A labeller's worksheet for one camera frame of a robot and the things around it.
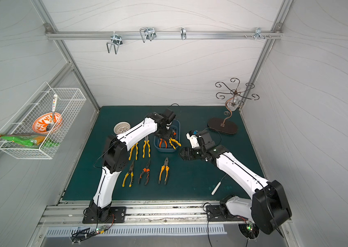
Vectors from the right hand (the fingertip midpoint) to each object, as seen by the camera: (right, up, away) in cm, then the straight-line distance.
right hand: (185, 151), depth 82 cm
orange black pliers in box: (-15, +3, +16) cm, 22 cm away
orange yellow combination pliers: (-10, -11, +6) cm, 16 cm away
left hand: (-12, +7, +12) cm, 18 cm away
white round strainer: (-43, +13, +22) cm, 50 cm away
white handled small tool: (+17, -19, -1) cm, 26 cm away
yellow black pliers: (-30, -13, +4) cm, 33 cm away
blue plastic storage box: (-14, +1, +16) cm, 21 cm away
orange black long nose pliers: (-22, -12, +5) cm, 26 cm away
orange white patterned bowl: (-65, +15, -16) cm, 68 cm away
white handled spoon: (-60, +15, -16) cm, 64 cm away
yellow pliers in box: (-9, +4, +13) cm, 16 cm away
